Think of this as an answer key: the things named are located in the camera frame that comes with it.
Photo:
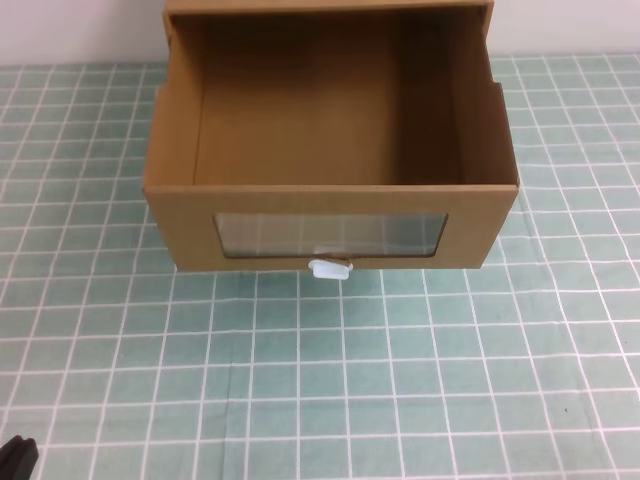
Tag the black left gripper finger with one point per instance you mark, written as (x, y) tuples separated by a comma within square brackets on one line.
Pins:
[(18, 465)]

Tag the brown cardboard drawer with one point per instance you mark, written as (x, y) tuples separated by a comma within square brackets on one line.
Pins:
[(330, 142)]

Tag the cyan checkered tablecloth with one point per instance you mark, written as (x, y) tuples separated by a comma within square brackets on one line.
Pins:
[(120, 367)]

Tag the upper brown shoebox shell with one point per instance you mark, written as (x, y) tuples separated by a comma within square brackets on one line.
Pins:
[(296, 6)]

